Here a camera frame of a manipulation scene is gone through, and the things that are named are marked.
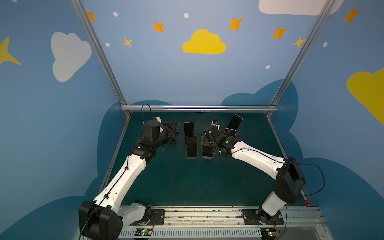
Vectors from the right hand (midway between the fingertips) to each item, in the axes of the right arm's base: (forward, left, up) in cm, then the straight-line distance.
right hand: (210, 135), depth 86 cm
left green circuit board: (-47, +32, -17) cm, 59 cm away
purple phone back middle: (+10, +13, -8) cm, 19 cm away
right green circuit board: (-44, -29, -19) cm, 56 cm away
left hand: (-4, +17, +10) cm, 20 cm away
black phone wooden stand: (+14, -17, -3) cm, 22 cm away
